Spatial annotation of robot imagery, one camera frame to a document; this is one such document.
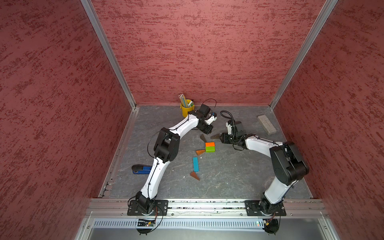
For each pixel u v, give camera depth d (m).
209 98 1.19
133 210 0.73
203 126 0.87
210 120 0.91
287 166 0.48
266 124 1.07
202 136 1.00
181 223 0.77
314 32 0.80
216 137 1.00
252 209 0.74
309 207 0.76
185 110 1.06
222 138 0.85
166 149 0.61
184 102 1.06
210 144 0.97
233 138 0.77
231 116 0.76
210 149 0.94
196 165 0.88
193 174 0.85
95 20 0.75
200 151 0.93
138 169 0.84
